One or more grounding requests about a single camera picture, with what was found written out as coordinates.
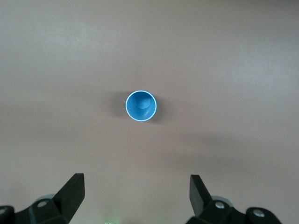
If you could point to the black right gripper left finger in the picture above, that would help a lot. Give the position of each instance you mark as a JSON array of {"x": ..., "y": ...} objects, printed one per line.
[{"x": 70, "y": 198}]

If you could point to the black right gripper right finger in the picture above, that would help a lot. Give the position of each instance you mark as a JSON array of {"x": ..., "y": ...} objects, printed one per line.
[{"x": 198, "y": 196}]

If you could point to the blue plastic cup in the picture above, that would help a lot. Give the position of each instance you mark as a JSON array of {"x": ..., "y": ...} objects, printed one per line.
[{"x": 141, "y": 106}]

